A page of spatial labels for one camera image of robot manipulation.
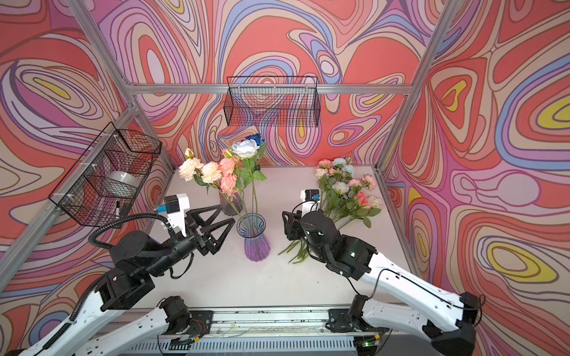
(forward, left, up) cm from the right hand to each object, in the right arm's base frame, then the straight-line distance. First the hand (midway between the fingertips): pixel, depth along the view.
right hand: (291, 218), depth 68 cm
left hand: (-7, +15, +13) cm, 22 cm away
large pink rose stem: (+22, -33, -22) cm, 45 cm away
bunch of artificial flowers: (+25, -25, -21) cm, 41 cm away
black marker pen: (+7, +58, -1) cm, 58 cm away
